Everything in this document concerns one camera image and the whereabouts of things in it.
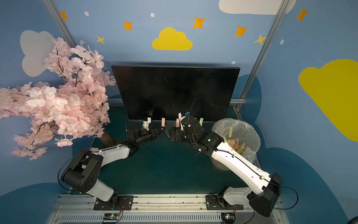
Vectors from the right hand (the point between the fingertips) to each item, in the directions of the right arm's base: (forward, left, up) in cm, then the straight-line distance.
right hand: (176, 129), depth 72 cm
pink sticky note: (+12, +9, -8) cm, 17 cm away
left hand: (+8, +8, -9) cm, 14 cm away
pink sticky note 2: (+12, 0, -9) cm, 15 cm away
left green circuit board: (-37, +32, -29) cm, 57 cm away
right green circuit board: (-33, -30, -31) cm, 54 cm away
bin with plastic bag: (+6, -38, -12) cm, 40 cm away
